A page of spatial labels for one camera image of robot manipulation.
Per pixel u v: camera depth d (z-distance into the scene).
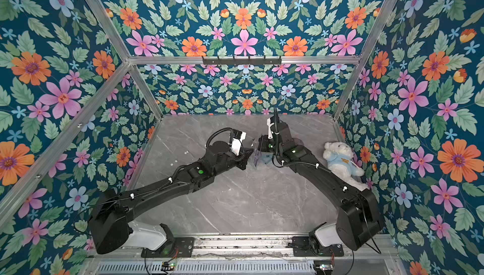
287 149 0.61
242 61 0.93
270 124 0.73
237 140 0.65
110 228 0.41
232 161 0.62
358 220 0.41
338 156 0.91
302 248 0.72
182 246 0.74
